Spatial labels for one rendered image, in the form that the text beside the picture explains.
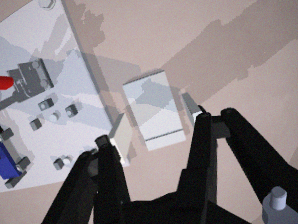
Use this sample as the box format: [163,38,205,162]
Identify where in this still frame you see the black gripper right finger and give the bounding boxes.
[164,92,298,224]

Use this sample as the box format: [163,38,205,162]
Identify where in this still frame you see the white fixture plate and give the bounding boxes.
[0,0,114,192]

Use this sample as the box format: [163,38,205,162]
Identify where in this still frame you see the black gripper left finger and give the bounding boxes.
[41,113,133,224]

